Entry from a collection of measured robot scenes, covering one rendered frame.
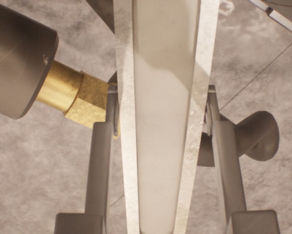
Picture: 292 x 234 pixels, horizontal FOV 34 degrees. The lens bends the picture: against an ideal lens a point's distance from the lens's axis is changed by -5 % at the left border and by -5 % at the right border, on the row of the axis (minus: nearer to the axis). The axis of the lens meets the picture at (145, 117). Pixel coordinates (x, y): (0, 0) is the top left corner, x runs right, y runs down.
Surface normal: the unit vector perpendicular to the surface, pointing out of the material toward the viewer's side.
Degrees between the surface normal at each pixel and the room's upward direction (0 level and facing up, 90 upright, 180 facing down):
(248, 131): 83
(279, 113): 0
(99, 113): 0
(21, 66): 36
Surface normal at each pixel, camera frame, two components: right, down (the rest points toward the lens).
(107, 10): -0.38, 0.20
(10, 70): 0.29, 0.27
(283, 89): 0.04, 0.64
